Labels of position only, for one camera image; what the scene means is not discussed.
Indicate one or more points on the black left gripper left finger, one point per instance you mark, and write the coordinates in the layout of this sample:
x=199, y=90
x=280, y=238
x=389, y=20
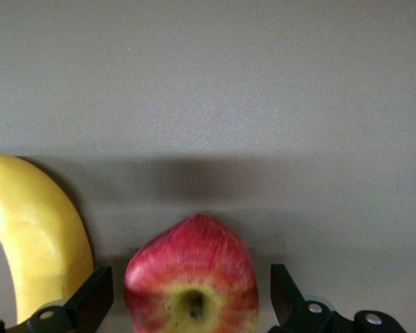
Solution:
x=83, y=305

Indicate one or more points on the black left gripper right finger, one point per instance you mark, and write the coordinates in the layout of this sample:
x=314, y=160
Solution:
x=291, y=305

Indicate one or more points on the yellow banana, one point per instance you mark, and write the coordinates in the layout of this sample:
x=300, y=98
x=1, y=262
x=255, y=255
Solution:
x=34, y=225

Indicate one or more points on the red yellow apple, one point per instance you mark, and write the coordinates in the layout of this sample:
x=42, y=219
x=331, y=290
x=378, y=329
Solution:
x=190, y=274

